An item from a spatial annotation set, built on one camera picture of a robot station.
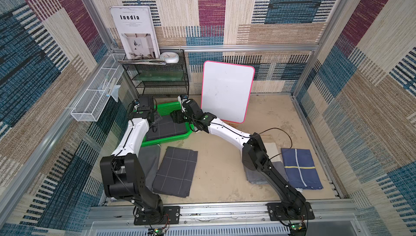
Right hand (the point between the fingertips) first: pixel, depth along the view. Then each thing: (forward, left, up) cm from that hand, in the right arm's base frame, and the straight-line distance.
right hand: (173, 112), depth 90 cm
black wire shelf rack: (+16, +8, +9) cm, 20 cm away
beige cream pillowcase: (-28, -45, +9) cm, 54 cm away
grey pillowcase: (-30, -42, -16) cm, 54 cm away
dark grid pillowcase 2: (-28, -1, -17) cm, 33 cm away
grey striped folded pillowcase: (-19, +14, -16) cm, 28 cm away
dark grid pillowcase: (-1, +7, -14) cm, 15 cm away
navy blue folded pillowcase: (-26, -67, -16) cm, 73 cm away
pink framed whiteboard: (+11, -30, +5) cm, 32 cm away
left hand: (-3, +12, 0) cm, 13 cm away
